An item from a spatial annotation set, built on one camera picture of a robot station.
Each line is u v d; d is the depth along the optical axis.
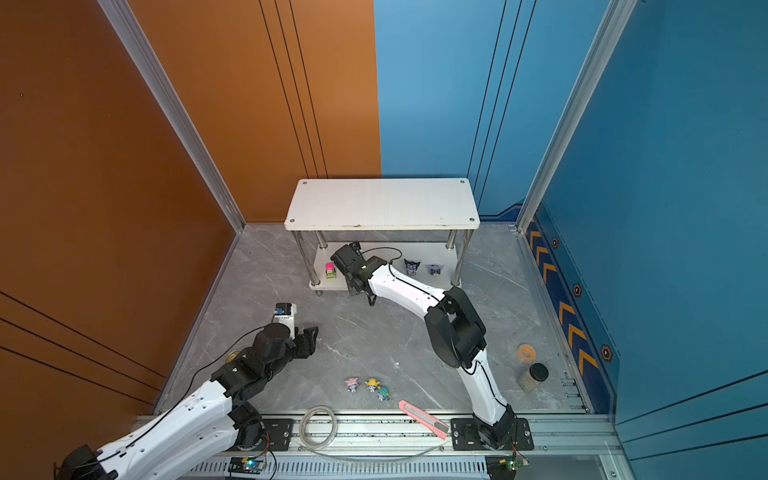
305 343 0.73
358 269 0.69
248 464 0.71
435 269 0.94
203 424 0.52
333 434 0.73
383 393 0.77
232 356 0.63
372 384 0.79
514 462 0.70
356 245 0.83
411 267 0.94
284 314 0.72
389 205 0.77
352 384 0.79
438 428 0.74
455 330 0.54
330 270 0.96
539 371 0.75
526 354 0.86
